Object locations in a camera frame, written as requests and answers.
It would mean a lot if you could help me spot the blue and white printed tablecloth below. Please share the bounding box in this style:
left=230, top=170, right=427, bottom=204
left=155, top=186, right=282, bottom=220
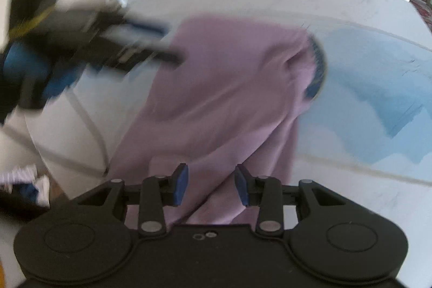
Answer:
left=0, top=0, right=432, bottom=218

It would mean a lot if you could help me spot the striped cloth pile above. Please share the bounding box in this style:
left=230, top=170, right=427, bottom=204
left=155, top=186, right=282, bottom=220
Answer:
left=0, top=165, right=51, bottom=208

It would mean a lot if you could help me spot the purple sweater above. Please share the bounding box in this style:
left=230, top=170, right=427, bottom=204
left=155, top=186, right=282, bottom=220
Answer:
left=106, top=16, right=318, bottom=226

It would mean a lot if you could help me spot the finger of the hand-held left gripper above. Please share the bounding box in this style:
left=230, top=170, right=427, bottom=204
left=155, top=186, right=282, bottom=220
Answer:
left=118, top=43, right=185, bottom=69
left=111, top=16, right=171, bottom=39

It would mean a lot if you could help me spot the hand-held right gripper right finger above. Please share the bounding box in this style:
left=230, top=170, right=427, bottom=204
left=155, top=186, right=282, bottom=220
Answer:
left=234, top=163, right=346, bottom=238

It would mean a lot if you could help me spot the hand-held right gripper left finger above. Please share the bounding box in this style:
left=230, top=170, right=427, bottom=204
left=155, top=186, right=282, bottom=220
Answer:
left=77, top=163, right=189, bottom=238

